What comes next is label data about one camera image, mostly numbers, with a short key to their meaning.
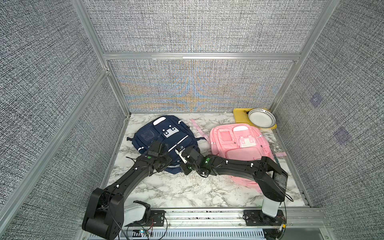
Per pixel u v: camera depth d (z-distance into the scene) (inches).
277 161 36.4
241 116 46.6
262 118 45.7
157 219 28.8
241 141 37.9
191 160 25.3
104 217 15.7
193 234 27.6
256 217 28.4
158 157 26.0
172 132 40.7
